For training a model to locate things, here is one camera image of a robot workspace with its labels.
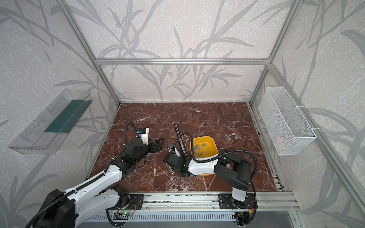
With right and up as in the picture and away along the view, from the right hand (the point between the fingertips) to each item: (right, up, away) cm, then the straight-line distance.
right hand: (174, 152), depth 89 cm
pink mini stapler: (-1, +6, -13) cm, 14 cm away
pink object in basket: (+56, +10, -17) cm, 59 cm away
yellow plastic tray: (+20, +2, +6) cm, 21 cm away
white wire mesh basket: (+53, +17, -28) cm, 63 cm away
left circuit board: (-22, -26, -18) cm, 38 cm away
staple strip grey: (+19, +3, +7) cm, 21 cm away
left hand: (-7, +12, -6) cm, 15 cm away
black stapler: (+4, +6, +7) cm, 10 cm away
